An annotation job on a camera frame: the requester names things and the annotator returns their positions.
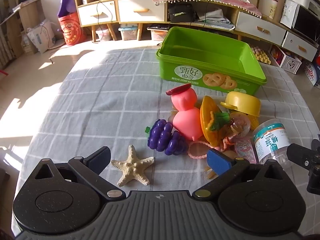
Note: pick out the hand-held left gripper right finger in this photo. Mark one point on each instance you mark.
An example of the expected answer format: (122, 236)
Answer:
(220, 162)

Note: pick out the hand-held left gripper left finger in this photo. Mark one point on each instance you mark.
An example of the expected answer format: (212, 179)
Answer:
(98, 158)

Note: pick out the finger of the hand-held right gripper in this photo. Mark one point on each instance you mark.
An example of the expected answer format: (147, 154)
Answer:
(314, 180)
(301, 156)

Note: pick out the pink sachet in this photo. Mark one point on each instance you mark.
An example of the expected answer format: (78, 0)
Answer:
(246, 151)

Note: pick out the clear cotton swab jar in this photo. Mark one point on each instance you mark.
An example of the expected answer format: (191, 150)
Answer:
(270, 140)

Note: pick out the pink rubber toy pig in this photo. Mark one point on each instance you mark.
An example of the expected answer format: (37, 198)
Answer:
(186, 122)

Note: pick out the yellow plastic bowl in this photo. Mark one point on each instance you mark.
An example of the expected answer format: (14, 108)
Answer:
(243, 102)

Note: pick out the green plastic biscuit box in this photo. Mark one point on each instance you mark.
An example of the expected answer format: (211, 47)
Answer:
(212, 55)

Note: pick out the tan plastic toy piece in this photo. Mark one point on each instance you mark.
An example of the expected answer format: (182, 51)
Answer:
(212, 173)

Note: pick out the pink curly toy piece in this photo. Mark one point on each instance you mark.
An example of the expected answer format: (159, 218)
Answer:
(226, 142)

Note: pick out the beige starfish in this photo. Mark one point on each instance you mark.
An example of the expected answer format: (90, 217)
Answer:
(132, 167)

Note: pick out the clear toy ball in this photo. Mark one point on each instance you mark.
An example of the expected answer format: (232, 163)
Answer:
(241, 126)

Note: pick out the green toy leaf top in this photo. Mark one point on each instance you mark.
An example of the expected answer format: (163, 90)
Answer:
(220, 118)

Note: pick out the yellow toy corn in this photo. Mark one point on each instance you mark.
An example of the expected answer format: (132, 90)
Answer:
(254, 121)

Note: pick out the grey checked blanket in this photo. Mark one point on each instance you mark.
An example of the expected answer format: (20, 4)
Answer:
(100, 105)

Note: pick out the purple toy grapes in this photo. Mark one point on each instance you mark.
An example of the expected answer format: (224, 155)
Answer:
(162, 136)

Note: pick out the red white carton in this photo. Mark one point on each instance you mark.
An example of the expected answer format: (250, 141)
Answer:
(311, 73)

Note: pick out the white plastic crate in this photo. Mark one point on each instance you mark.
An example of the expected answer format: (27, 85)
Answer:
(287, 61)

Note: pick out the yellow egg tray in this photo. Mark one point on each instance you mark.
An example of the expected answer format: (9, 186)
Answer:
(261, 55)

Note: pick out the white cabinet drawer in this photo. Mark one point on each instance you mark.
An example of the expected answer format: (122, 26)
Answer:
(298, 46)
(141, 10)
(96, 13)
(260, 25)

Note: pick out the clear storage box blue lid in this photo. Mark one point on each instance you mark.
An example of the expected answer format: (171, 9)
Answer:
(128, 33)

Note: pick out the red printed bag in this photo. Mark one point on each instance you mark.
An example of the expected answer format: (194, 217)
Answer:
(71, 31)

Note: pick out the white microwave oven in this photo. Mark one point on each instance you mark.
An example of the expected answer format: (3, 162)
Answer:
(306, 23)

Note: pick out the white plastic bag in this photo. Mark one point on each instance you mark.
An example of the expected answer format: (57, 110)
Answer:
(41, 36)

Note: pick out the grey curtain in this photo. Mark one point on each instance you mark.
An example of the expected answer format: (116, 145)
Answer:
(6, 51)

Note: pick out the pile of white papers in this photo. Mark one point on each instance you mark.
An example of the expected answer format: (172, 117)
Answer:
(215, 18)

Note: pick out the white hanging paper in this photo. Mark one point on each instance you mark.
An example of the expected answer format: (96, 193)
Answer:
(287, 12)

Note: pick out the white red tumbler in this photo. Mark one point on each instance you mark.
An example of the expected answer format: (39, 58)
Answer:
(273, 5)

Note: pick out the black box-shaped bag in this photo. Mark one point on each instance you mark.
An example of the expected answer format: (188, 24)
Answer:
(181, 12)

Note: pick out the wooden desk shelf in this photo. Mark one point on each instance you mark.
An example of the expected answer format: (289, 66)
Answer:
(27, 10)

